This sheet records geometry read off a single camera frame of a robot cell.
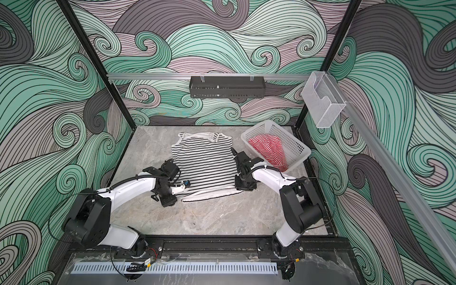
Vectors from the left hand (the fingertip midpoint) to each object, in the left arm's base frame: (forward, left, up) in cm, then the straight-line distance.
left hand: (170, 197), depth 85 cm
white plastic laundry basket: (+28, -69, +1) cm, 75 cm away
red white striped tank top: (+31, -55, +2) cm, 63 cm away
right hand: (+4, -34, +1) cm, 34 cm away
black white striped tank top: (+23, -17, -3) cm, 29 cm away
